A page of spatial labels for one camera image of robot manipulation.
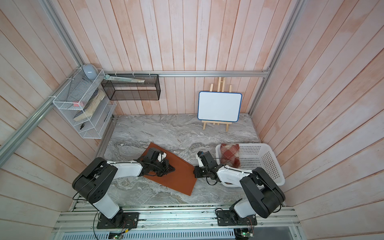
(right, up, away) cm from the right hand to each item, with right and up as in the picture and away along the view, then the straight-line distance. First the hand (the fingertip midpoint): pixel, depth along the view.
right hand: (194, 171), depth 91 cm
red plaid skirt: (+21, +11, -5) cm, 24 cm away
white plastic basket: (+39, +9, +5) cm, 41 cm away
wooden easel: (+18, +56, +6) cm, 60 cm away
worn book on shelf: (-57, +39, -11) cm, 70 cm away
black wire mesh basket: (-54, +54, +12) cm, 77 cm away
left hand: (-12, +1, -2) cm, 12 cm away
